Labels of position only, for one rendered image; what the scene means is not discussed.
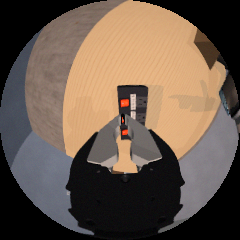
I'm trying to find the black power strip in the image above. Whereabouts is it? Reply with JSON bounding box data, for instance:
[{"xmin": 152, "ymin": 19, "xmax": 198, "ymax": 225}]
[{"xmin": 117, "ymin": 85, "xmax": 148, "ymax": 141}]

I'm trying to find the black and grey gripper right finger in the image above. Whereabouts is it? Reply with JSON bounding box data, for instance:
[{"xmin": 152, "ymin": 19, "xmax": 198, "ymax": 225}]
[{"xmin": 123, "ymin": 113, "xmax": 185, "ymax": 187}]

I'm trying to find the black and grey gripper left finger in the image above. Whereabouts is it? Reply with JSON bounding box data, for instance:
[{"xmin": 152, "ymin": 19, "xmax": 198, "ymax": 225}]
[{"xmin": 65, "ymin": 113, "xmax": 123, "ymax": 191}]

